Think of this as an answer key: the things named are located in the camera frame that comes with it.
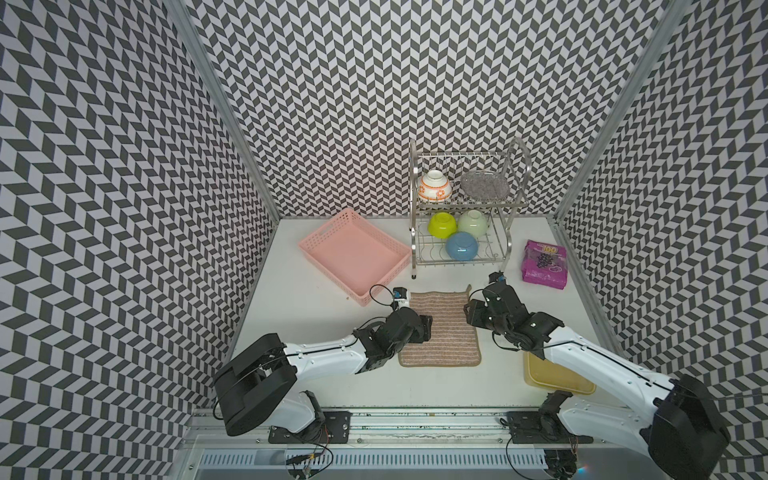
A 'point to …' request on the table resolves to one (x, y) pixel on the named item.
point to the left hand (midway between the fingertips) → (420, 321)
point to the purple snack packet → (545, 264)
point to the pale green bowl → (472, 221)
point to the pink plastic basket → (353, 255)
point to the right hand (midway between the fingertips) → (470, 314)
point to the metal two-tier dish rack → (461, 203)
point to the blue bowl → (462, 246)
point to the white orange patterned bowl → (435, 187)
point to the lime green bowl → (442, 225)
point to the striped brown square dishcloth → (453, 342)
